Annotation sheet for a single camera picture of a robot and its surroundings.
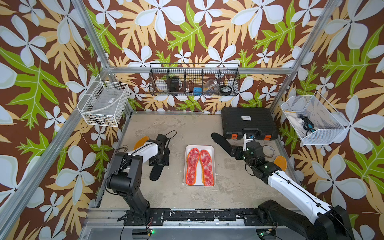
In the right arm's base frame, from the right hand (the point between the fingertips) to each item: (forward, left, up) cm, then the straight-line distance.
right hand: (236, 146), depth 84 cm
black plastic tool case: (+27, -8, -9) cm, 29 cm away
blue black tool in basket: (+5, -36, +13) cm, 39 cm away
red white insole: (-5, +16, -13) cm, 22 cm away
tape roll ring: (+5, -26, -15) cm, 31 cm away
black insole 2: (+13, +3, -16) cm, 21 cm away
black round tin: (+35, +2, +13) cm, 37 cm away
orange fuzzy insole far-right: (-3, -32, -15) cm, 35 cm away
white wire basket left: (+14, +71, +20) cm, 75 cm away
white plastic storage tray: (-6, +20, -14) cm, 26 cm away
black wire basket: (+40, +14, +17) cm, 46 cm away
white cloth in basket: (+6, -32, +12) cm, 35 cm away
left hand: (-3, +45, -15) cm, 47 cm away
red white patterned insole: (-4, +25, -12) cm, 28 cm away
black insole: (-10, +47, -14) cm, 50 cm away
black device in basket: (+40, +37, +13) cm, 56 cm away
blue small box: (+33, +21, +14) cm, 42 cm away
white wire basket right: (+7, -40, +13) cm, 43 cm away
